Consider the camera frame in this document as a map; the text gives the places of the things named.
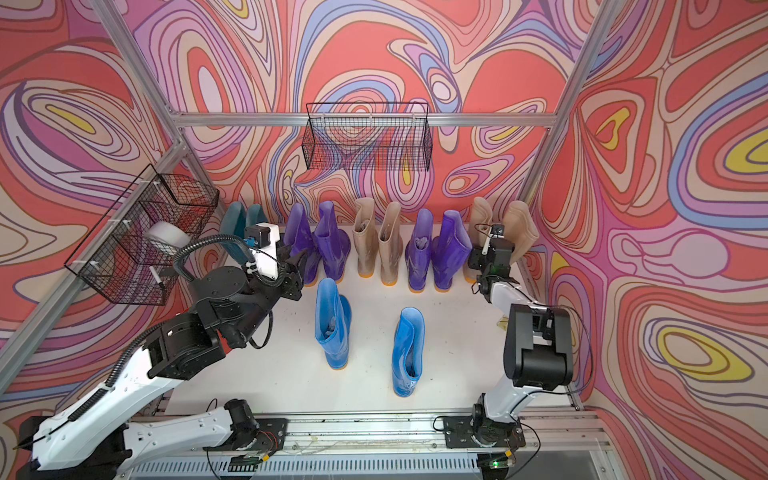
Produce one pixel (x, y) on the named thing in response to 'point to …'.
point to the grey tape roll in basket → (169, 233)
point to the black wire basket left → (131, 253)
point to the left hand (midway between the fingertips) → (304, 250)
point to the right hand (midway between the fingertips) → (483, 253)
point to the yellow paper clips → (503, 322)
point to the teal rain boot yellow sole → (233, 222)
